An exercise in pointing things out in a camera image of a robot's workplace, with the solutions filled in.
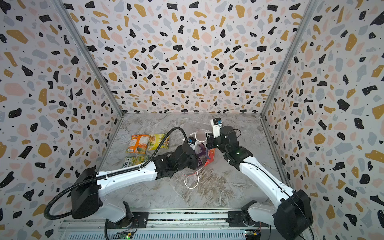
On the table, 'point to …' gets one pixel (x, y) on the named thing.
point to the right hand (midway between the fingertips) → (204, 131)
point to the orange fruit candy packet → (138, 144)
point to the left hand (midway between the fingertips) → (199, 154)
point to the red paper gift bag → (191, 181)
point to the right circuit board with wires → (253, 234)
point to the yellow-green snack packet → (155, 139)
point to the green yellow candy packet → (132, 161)
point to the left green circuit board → (125, 235)
